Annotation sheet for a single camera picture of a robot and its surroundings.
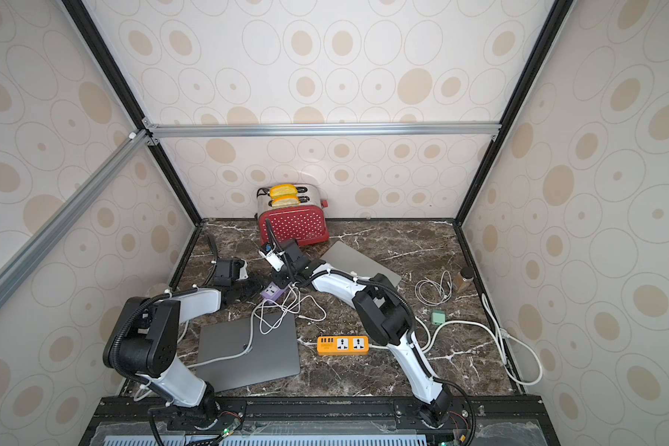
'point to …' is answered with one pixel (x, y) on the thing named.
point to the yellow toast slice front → (284, 201)
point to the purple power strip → (273, 291)
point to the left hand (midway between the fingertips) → (274, 278)
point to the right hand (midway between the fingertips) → (268, 277)
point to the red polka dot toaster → (305, 222)
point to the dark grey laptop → (275, 354)
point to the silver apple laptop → (343, 257)
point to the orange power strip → (343, 346)
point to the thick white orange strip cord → (376, 346)
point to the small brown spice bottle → (465, 279)
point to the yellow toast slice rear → (283, 190)
